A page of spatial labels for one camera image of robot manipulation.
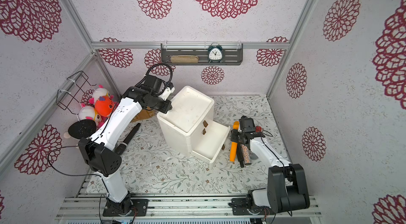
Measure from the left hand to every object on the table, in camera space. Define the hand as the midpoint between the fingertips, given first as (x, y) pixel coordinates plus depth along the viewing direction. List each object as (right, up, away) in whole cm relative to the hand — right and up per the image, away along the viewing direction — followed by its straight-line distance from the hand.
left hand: (169, 108), depth 82 cm
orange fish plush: (-39, +1, +7) cm, 39 cm away
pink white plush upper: (-45, +10, +13) cm, 48 cm away
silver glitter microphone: (+42, -26, +7) cm, 50 cm away
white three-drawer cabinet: (+11, -9, -7) cm, 16 cm away
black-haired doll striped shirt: (-41, -10, -7) cm, 43 cm away
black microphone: (+38, -26, +6) cm, 47 cm away
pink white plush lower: (-44, -2, +3) cm, 45 cm away
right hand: (+35, -14, +8) cm, 39 cm away
